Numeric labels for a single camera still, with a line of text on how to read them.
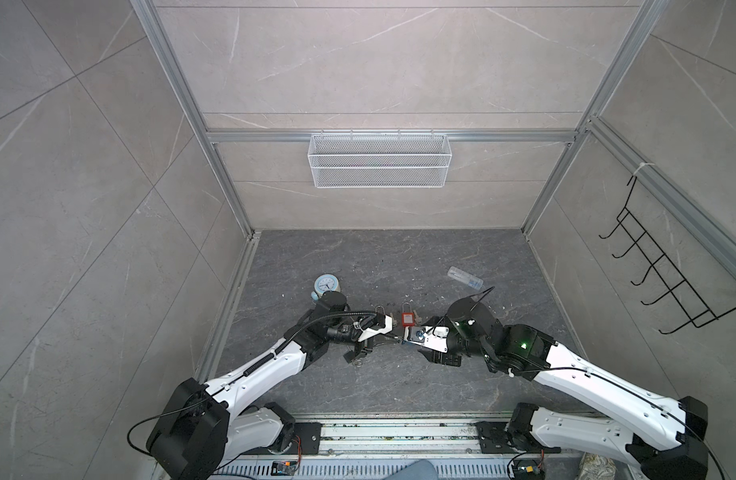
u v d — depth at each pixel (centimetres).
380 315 62
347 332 66
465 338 54
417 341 59
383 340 69
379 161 101
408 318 93
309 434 73
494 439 73
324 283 99
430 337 58
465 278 104
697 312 58
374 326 61
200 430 40
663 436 39
